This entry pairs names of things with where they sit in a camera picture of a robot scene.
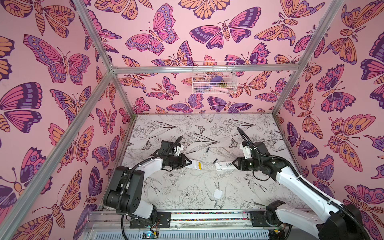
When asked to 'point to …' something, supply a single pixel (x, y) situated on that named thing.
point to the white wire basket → (214, 77)
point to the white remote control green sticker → (225, 166)
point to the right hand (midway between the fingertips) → (236, 160)
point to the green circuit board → (148, 235)
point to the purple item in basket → (218, 79)
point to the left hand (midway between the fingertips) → (191, 161)
